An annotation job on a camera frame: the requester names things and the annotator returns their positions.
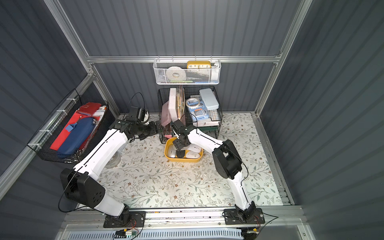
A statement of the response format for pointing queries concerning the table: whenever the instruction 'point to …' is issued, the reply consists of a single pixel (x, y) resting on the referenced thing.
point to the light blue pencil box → (210, 100)
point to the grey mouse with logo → (171, 152)
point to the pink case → (165, 117)
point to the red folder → (85, 111)
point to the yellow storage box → (169, 141)
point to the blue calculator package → (199, 112)
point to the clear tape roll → (192, 102)
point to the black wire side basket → (41, 144)
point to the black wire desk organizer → (210, 125)
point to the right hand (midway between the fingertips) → (187, 144)
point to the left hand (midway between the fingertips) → (158, 130)
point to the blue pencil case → (71, 139)
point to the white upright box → (172, 105)
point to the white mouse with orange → (192, 154)
